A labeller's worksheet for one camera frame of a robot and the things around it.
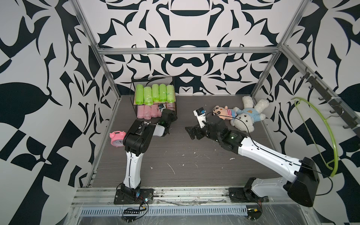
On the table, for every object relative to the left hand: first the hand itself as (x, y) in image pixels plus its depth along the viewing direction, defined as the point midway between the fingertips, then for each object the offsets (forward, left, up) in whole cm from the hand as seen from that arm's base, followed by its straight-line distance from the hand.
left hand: (171, 110), depth 104 cm
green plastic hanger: (-49, -66, +23) cm, 86 cm away
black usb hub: (-60, +21, -8) cm, 64 cm away
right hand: (-24, -11, +18) cm, 32 cm away
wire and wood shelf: (+24, +18, +7) cm, 31 cm away
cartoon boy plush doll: (-6, -39, +1) cm, 39 cm away
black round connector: (-63, -41, -7) cm, 75 cm away
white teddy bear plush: (-12, -50, +5) cm, 51 cm away
